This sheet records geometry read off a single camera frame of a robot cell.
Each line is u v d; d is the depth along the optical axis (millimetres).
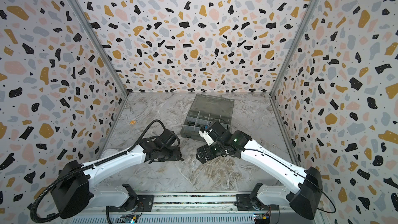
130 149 532
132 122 1030
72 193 398
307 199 374
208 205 747
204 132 665
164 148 640
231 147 501
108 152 864
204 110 1132
